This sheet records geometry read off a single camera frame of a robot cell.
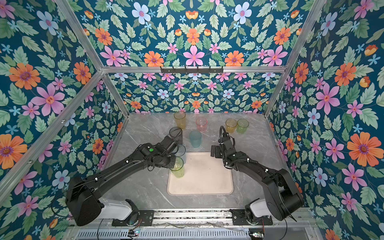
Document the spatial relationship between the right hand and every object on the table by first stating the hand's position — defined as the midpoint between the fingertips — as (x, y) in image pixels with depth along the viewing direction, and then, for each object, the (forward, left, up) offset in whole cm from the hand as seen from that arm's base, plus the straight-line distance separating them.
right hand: (218, 148), depth 90 cm
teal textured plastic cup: (+7, +14, +2) cm, 16 cm away
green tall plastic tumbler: (-17, +23, +5) cm, 29 cm away
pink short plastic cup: (+22, +11, -3) cm, 25 cm away
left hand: (-12, +25, +6) cm, 28 cm away
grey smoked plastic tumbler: (+11, +28, +1) cm, 30 cm away
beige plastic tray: (-13, +10, -9) cm, 19 cm away
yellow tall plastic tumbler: (+21, +25, +4) cm, 33 cm away
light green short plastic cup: (+22, -19, -5) cm, 30 cm away
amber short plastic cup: (+22, -11, -4) cm, 25 cm away
